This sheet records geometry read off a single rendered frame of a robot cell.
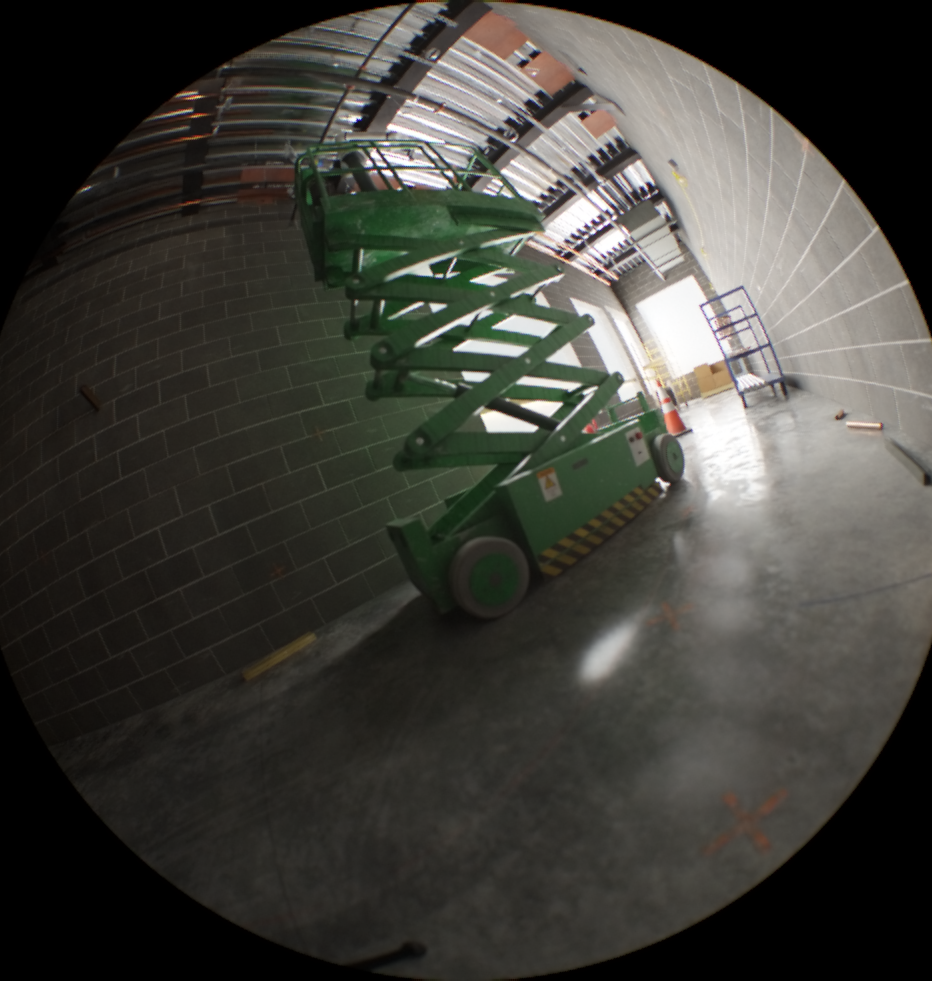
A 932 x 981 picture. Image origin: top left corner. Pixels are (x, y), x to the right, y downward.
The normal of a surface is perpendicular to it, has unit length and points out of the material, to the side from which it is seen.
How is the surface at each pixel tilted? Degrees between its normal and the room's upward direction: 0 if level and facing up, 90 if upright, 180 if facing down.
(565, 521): 90
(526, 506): 90
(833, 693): 0
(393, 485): 90
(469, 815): 0
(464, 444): 90
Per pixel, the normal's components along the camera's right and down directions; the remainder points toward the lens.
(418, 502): 0.57, -0.20
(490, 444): 0.35, -0.10
